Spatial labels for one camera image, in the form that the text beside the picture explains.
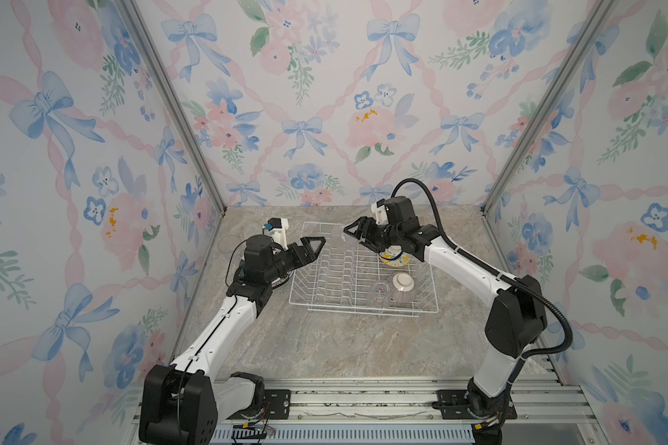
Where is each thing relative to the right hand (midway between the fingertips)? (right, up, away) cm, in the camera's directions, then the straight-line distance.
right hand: (349, 231), depth 83 cm
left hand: (-9, -3, -6) cm, 12 cm away
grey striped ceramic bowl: (+17, -17, +6) cm, 25 cm away
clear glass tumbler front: (+10, -18, +2) cm, 20 cm away
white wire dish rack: (-1, -15, +12) cm, 19 cm away
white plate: (-16, -14, -11) cm, 25 cm away
